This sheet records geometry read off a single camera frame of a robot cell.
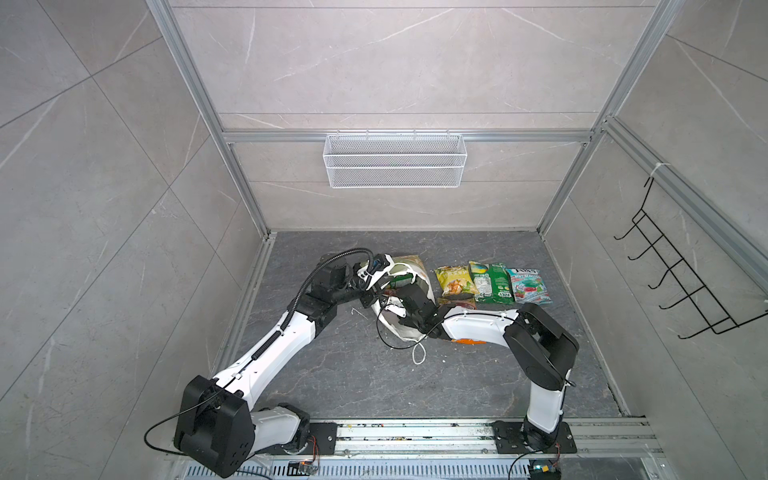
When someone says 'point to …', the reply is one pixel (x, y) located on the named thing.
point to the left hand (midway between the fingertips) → (389, 268)
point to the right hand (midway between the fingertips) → (406, 296)
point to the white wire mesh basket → (395, 161)
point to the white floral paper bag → (401, 274)
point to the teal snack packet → (529, 287)
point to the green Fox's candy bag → (492, 282)
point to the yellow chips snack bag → (455, 280)
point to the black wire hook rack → (709, 307)
